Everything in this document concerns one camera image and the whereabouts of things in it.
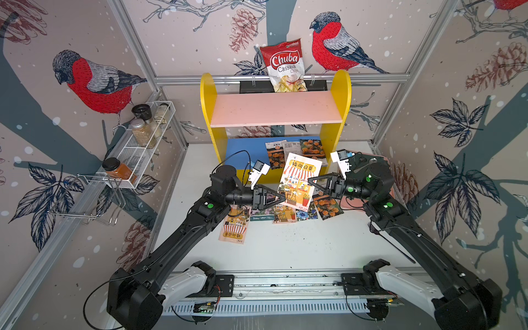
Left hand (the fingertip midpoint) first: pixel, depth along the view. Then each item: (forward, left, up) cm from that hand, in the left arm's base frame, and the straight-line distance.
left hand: (284, 197), depth 62 cm
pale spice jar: (+39, +51, +2) cm, 64 cm away
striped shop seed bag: (+9, -2, -32) cm, 33 cm away
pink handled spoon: (+39, -51, -30) cm, 71 cm away
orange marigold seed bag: (+12, -22, -32) cm, 41 cm away
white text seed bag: (+37, -6, -16) cm, 41 cm away
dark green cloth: (+41, -47, -34) cm, 71 cm away
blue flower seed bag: (+8, -10, -32) cm, 35 cm away
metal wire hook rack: (-2, +57, +3) cm, 57 cm away
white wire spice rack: (+20, +56, -1) cm, 59 cm away
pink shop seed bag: (+4, -4, +1) cm, 6 cm away
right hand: (+5, -8, +2) cm, 10 cm away
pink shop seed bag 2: (+2, +20, -31) cm, 37 cm away
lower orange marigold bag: (+36, -16, -17) cm, 43 cm away
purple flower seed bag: (+9, +6, -32) cm, 33 cm away
